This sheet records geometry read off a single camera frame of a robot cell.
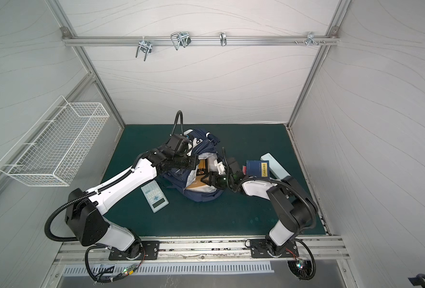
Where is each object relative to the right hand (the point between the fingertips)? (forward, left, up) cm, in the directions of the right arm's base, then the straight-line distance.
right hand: (205, 180), depth 87 cm
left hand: (+2, +3, +12) cm, 13 cm away
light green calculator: (-7, +25, -5) cm, 27 cm away
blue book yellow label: (+11, -28, -6) cm, 31 cm away
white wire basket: (-3, +58, +26) cm, 63 cm away
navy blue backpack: (-4, +7, +6) cm, 10 cm away
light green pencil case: (+13, -38, -6) cm, 40 cm away
